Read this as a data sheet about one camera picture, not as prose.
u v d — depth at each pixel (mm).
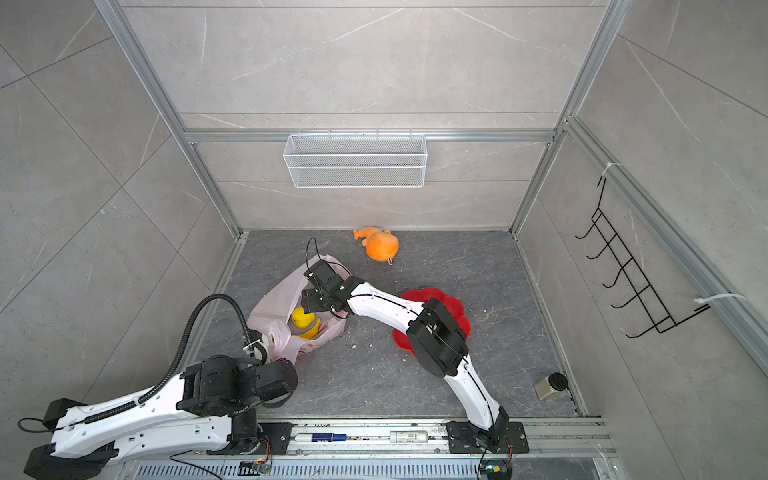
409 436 730
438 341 527
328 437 730
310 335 903
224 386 467
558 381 735
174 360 469
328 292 686
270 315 743
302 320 897
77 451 420
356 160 1004
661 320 584
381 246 1050
